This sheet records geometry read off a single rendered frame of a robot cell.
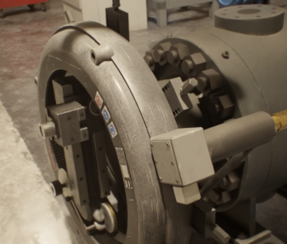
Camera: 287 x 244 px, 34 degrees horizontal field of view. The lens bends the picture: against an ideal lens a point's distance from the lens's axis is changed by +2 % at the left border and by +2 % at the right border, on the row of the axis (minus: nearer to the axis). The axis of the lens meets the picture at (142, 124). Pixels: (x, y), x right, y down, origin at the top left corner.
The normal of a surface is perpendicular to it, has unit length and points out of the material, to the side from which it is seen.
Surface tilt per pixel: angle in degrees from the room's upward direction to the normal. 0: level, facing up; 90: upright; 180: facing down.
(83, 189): 88
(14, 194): 0
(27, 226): 0
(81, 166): 88
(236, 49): 25
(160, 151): 90
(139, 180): 82
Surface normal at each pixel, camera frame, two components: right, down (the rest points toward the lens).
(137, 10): 0.42, 0.36
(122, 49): 0.14, -0.69
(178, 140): 0.45, -0.04
